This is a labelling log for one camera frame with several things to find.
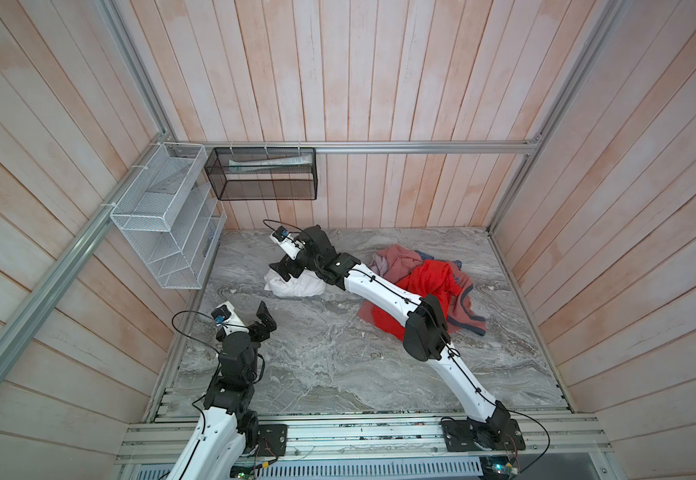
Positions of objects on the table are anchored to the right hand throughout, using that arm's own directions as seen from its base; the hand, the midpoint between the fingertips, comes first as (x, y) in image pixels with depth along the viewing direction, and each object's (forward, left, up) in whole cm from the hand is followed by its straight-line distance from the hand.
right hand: (279, 254), depth 89 cm
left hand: (-18, +5, -4) cm, 19 cm away
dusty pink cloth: (-11, -56, -14) cm, 59 cm away
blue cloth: (+16, -50, -19) cm, 56 cm away
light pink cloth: (+5, -31, -10) cm, 33 cm away
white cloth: (-1, -8, -13) cm, 15 cm away
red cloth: (-5, -46, -4) cm, 46 cm away
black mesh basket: (+32, +10, +7) cm, 34 cm away
